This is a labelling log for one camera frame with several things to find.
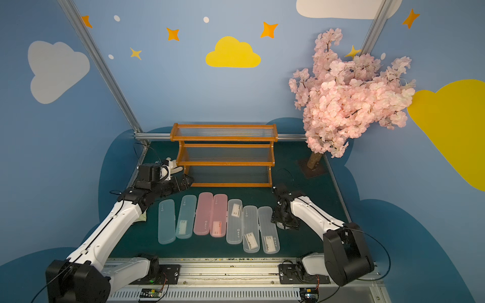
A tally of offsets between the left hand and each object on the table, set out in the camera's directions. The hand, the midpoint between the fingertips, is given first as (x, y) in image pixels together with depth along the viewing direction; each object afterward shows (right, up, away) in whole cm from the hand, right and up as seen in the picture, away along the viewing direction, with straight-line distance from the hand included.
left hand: (186, 179), depth 81 cm
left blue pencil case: (-11, -20, +5) cm, 24 cm away
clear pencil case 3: (+37, -25, +5) cm, 45 cm away
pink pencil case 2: (+13, -19, +10) cm, 25 cm away
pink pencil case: (+5, -18, +9) cm, 21 cm away
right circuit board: (+51, -45, -9) cm, 68 cm away
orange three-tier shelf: (+16, +11, +17) cm, 26 cm away
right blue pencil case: (-2, -18, +7) cm, 20 cm away
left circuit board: (-11, -43, -10) cm, 45 cm away
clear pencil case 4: (+41, -20, +1) cm, 46 cm away
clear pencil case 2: (+29, -24, +5) cm, 37 cm away
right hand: (+45, -20, +5) cm, 49 cm away
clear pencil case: (+21, -22, +7) cm, 31 cm away
